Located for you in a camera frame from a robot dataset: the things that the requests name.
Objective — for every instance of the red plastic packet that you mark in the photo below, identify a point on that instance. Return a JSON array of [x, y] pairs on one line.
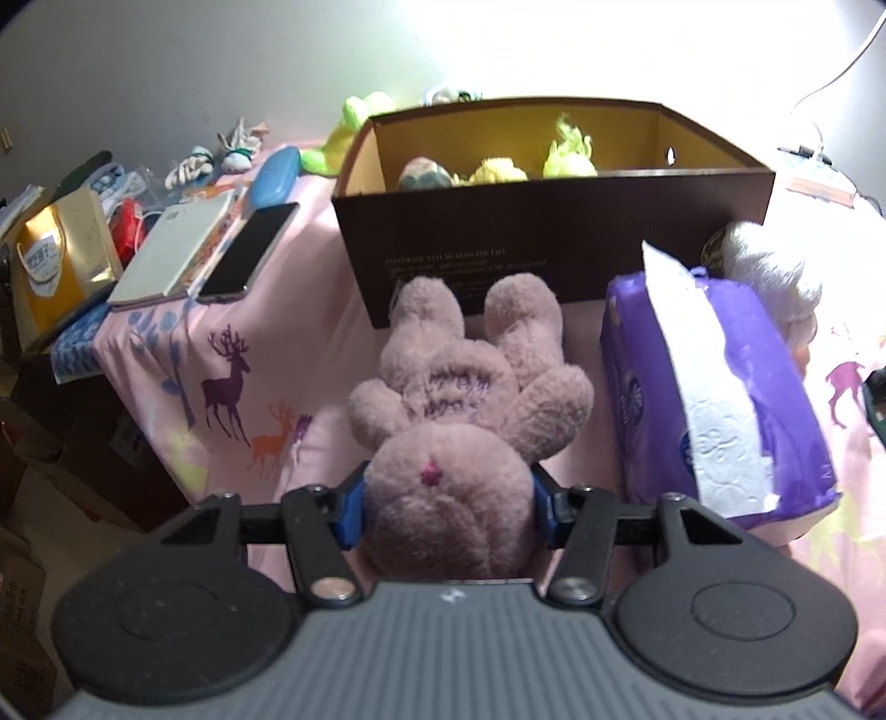
[[128, 228]]

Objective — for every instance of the light green plush toy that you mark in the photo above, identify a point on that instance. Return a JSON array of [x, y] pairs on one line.
[[339, 138]]

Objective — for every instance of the blue patterned cloth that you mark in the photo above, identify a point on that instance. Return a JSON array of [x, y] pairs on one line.
[[79, 343]]

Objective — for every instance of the pink printed bedsheet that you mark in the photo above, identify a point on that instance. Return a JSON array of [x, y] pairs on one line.
[[277, 360]]

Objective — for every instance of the gold paper bag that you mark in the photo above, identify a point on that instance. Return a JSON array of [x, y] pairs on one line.
[[59, 270]]

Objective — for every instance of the black smartphone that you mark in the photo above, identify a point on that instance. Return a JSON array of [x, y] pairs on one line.
[[249, 253]]

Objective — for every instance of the brown cardboard shoebox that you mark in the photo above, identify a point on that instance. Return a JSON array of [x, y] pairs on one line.
[[554, 235]]

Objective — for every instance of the yellow plush toy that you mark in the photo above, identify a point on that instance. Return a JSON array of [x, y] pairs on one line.
[[498, 171]]

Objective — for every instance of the purple tissue pack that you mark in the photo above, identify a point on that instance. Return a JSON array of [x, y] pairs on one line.
[[761, 360]]

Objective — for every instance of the white notebook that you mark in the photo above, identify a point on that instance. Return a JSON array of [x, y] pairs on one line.
[[173, 246]]

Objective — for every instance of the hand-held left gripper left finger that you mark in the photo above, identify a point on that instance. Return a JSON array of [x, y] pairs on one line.
[[349, 509]]

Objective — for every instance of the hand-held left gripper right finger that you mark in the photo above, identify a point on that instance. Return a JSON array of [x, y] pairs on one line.
[[545, 511]]

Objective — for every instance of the white power strip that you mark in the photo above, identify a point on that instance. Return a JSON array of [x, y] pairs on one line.
[[820, 188]]

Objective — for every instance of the black plug adapter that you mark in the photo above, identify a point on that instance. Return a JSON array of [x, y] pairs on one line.
[[803, 151]]

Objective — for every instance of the blue glasses case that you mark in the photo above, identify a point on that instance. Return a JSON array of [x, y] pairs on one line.
[[273, 176]]

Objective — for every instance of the white fluffy plush toy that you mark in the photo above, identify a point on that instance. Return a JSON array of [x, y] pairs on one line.
[[768, 270]]

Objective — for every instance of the pile of papers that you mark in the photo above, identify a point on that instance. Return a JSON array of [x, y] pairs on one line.
[[17, 208]]

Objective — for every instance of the grey-blue plush toy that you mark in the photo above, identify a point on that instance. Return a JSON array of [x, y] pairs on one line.
[[423, 174]]

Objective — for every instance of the pink plush rabbit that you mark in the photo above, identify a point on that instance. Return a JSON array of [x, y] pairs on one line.
[[471, 429]]

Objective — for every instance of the white hedgehog plush toy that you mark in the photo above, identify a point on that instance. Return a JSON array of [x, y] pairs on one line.
[[446, 93]]

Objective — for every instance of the cardboard carton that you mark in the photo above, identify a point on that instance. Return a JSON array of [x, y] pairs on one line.
[[24, 623], [62, 464]]

